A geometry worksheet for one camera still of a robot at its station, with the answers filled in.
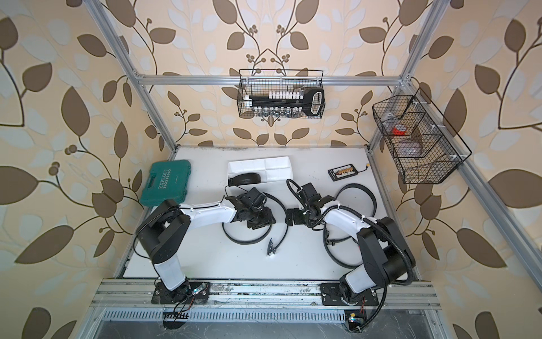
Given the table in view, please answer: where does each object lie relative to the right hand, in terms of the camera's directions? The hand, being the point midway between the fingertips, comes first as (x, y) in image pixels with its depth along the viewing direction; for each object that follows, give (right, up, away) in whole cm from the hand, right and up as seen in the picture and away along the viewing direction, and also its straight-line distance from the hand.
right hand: (296, 220), depth 90 cm
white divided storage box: (-11, +21, +13) cm, 27 cm away
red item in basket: (+39, +37, -9) cm, 55 cm away
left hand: (-11, 0, -1) cm, 11 cm away
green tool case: (-61, +16, +11) cm, 64 cm away
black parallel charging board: (+26, +20, +18) cm, 37 cm away
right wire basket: (+44, +29, -16) cm, 56 cm away
